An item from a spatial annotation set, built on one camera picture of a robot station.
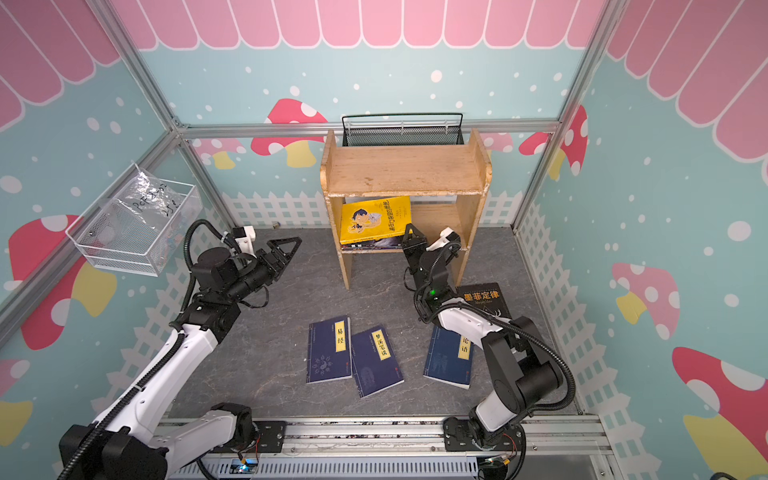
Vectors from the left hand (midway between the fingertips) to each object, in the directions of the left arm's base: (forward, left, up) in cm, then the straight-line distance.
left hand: (299, 252), depth 73 cm
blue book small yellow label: (-15, -40, -28) cm, 51 cm away
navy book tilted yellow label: (-16, -18, -29) cm, 38 cm away
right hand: (+11, -26, 0) cm, 28 cm away
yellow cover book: (+15, -18, -3) cm, 24 cm away
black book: (+7, -55, -29) cm, 62 cm away
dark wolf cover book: (+10, -23, -7) cm, 26 cm away
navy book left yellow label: (-13, -5, -29) cm, 33 cm away
